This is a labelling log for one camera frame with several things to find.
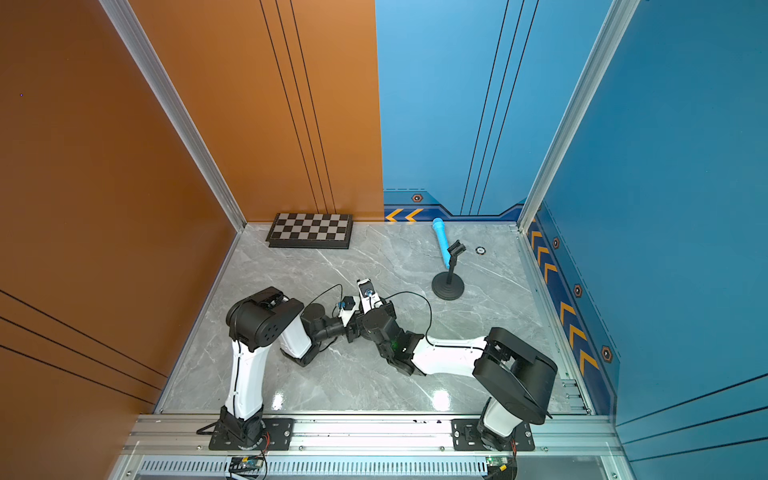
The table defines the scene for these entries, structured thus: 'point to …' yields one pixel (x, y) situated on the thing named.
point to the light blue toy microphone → (440, 231)
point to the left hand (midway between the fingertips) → (374, 312)
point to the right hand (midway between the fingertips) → (366, 295)
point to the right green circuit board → (499, 467)
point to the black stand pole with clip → (456, 248)
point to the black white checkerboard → (310, 230)
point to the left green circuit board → (246, 464)
